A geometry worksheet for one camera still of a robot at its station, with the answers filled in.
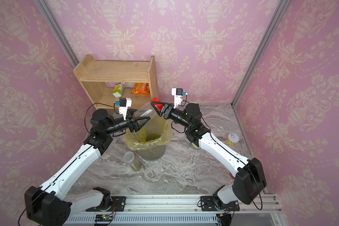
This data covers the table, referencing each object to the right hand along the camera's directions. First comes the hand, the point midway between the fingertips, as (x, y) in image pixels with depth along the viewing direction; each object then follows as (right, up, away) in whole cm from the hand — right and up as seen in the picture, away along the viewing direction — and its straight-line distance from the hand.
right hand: (155, 103), depth 64 cm
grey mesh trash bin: (-4, -28, +19) cm, 34 cm away
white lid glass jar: (-15, -27, +9) cm, 33 cm away
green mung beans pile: (-6, -19, +33) cm, 39 cm away
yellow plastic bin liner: (-4, -17, +33) cm, 37 cm away
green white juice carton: (-29, +12, +31) cm, 44 cm away
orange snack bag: (-14, +13, +31) cm, 36 cm away
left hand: (-4, -6, +2) cm, 7 cm away
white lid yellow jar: (+48, -21, +30) cm, 61 cm away
